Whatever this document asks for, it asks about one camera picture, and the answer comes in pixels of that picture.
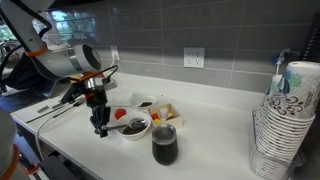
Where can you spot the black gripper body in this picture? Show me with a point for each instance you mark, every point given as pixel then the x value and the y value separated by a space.
pixel 100 110

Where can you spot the dark grounds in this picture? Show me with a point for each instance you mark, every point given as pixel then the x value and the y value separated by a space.
pixel 145 104
pixel 131 130

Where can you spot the large white bowl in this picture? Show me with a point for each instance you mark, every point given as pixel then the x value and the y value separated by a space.
pixel 133 136

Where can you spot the silver spoon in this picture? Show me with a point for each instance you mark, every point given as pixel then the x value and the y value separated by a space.
pixel 136 123

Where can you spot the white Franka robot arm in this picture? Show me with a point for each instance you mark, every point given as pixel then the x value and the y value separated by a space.
pixel 56 61

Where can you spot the small white bowl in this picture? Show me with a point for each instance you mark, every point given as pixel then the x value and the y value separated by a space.
pixel 136 100

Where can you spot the dark grounds in small bowl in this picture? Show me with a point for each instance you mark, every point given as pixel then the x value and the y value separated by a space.
pixel 145 104

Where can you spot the red plastic cup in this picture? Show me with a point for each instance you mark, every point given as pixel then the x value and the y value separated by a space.
pixel 120 114

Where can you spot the black fork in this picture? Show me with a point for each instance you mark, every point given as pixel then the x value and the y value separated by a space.
pixel 78 102

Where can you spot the small grey metal strip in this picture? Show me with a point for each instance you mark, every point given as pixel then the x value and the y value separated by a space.
pixel 42 109
pixel 57 106

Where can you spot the red block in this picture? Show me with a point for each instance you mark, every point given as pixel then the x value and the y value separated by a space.
pixel 155 116

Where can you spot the long black knife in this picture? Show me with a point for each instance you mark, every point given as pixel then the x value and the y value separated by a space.
pixel 43 116

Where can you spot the yellow block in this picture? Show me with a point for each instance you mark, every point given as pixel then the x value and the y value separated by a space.
pixel 157 121

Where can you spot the black tumbler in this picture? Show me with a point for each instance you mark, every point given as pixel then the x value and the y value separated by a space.
pixel 164 146

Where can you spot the small white bottle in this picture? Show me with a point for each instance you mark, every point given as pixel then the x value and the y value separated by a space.
pixel 163 113

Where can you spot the wooden box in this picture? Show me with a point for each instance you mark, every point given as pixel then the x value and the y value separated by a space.
pixel 175 122

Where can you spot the black laptop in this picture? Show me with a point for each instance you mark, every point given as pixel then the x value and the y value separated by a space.
pixel 20 100

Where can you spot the black backpack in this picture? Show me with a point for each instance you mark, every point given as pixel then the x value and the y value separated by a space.
pixel 20 76

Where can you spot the short patterned paper cup stack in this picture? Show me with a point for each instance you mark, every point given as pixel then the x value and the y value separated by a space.
pixel 270 90

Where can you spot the white blue pump dispenser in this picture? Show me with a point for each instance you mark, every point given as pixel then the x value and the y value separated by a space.
pixel 279 59

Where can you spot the tall patterned paper cup stack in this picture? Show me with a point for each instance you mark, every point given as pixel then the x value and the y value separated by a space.
pixel 290 126

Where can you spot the clear plastic cup holder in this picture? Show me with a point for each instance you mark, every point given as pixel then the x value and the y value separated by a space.
pixel 300 158

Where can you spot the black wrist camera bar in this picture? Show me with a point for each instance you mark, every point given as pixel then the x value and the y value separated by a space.
pixel 71 93

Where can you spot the white double wall outlet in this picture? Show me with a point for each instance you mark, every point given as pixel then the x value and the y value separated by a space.
pixel 194 57

